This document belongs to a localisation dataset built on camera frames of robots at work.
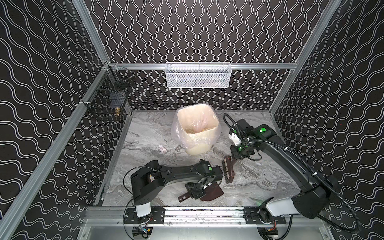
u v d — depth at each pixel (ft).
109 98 2.99
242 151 2.10
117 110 2.72
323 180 1.34
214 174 2.13
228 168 2.74
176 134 2.67
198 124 3.04
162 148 3.21
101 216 2.52
